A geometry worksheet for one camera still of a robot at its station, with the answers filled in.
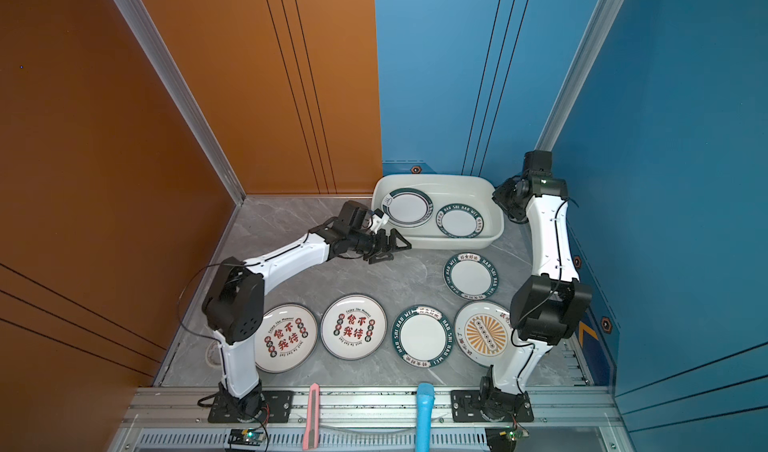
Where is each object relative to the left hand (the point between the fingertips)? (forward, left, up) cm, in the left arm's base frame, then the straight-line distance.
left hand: (404, 248), depth 85 cm
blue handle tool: (-35, -5, -13) cm, 38 cm away
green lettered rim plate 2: (+1, -22, -16) cm, 28 cm away
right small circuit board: (-42, -26, -15) cm, 52 cm away
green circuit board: (-43, +38, -18) cm, 60 cm away
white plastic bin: (+34, -16, -8) cm, 39 cm away
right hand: (+12, -26, +9) cm, 30 cm away
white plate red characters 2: (-16, +15, -16) cm, 27 cm away
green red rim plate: (+29, -2, -13) cm, 32 cm away
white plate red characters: (-20, +34, -17) cm, 43 cm away
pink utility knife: (-41, +22, -15) cm, 49 cm away
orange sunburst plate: (-18, -23, -15) cm, 33 cm away
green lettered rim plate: (+24, -22, -16) cm, 37 cm away
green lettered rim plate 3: (-19, -5, -17) cm, 26 cm away
